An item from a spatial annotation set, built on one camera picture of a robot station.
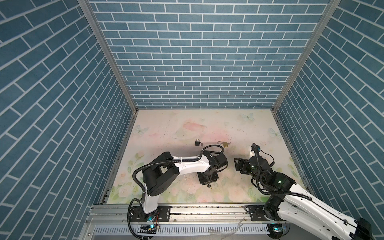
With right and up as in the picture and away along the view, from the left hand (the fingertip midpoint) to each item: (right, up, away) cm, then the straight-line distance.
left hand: (212, 183), depth 84 cm
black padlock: (-9, +21, +17) cm, 29 cm away
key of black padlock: (-6, +20, +16) cm, 26 cm away
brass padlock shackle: (+6, +21, +18) cm, 29 cm away
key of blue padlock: (-2, -1, -2) cm, 3 cm away
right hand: (+13, +15, -5) cm, 21 cm away
